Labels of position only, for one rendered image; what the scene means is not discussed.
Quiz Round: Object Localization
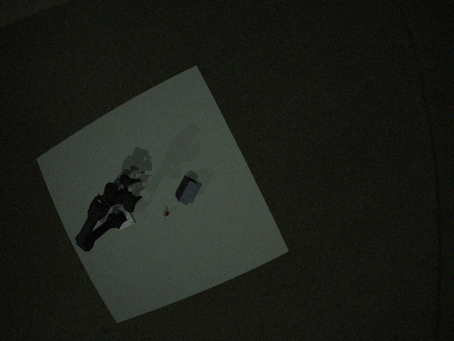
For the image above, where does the dark grey sloped panel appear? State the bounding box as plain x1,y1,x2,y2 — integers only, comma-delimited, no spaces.
175,176,202,205

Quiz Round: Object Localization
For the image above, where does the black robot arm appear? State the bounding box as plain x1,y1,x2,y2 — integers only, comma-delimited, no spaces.
75,182,137,252

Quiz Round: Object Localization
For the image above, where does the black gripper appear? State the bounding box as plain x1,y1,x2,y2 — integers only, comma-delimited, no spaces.
116,174,142,213

